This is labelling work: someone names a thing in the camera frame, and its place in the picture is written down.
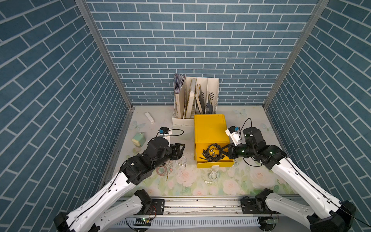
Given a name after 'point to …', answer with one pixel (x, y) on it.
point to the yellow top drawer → (225, 162)
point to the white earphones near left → (182, 161)
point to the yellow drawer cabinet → (208, 129)
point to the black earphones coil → (213, 153)
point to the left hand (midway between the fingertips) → (186, 147)
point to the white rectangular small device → (149, 118)
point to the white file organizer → (193, 95)
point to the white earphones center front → (213, 175)
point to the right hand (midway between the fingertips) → (221, 150)
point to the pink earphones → (164, 170)
